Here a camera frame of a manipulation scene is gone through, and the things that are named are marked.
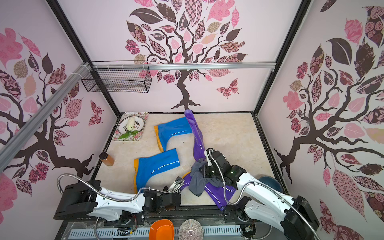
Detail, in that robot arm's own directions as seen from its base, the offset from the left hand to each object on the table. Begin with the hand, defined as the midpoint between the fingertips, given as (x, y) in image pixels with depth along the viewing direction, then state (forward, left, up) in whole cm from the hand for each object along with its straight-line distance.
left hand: (180, 194), depth 81 cm
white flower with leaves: (+46, +39, +5) cm, 61 cm away
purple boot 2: (-2, -20, +5) cm, 21 cm away
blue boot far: (+40, +13, +6) cm, 43 cm away
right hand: (+10, -11, +10) cm, 18 cm away
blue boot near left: (+14, +21, +5) cm, 26 cm away
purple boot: (+25, -11, +5) cm, 28 cm away
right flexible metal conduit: (-7, -26, +33) cm, 43 cm away
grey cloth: (+3, -10, +11) cm, 15 cm away
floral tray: (+40, +35, -1) cm, 53 cm away
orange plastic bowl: (-16, +8, +1) cm, 18 cm away
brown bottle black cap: (+18, +44, +8) cm, 48 cm away
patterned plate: (+50, +34, +1) cm, 61 cm away
